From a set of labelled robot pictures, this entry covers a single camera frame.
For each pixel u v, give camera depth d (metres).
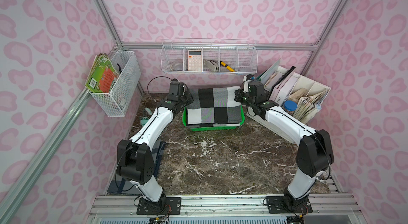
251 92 0.69
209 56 1.01
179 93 0.66
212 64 0.96
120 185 0.78
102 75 0.72
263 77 0.85
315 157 0.46
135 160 0.45
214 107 0.88
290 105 0.86
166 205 0.72
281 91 0.85
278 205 0.73
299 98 0.82
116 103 0.73
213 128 0.99
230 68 0.98
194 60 0.95
